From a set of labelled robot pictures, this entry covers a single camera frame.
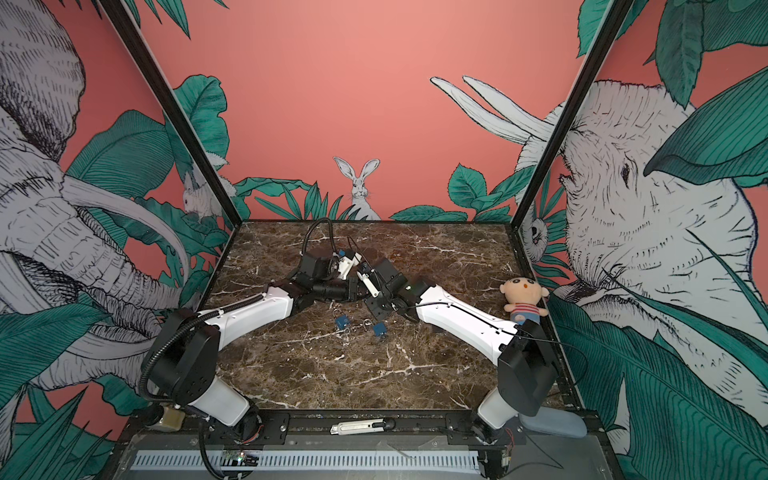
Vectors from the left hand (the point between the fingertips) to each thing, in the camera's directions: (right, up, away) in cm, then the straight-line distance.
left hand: (377, 289), depth 80 cm
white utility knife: (-4, -34, -6) cm, 35 cm away
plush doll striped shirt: (+46, -4, +12) cm, 47 cm away
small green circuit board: (-31, -40, -10) cm, 52 cm away
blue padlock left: (-12, -12, +12) cm, 21 cm away
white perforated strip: (-15, -40, -10) cm, 44 cm away
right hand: (-1, -2, +1) cm, 3 cm away
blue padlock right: (0, -14, +12) cm, 19 cm away
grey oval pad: (+46, -33, -6) cm, 57 cm away
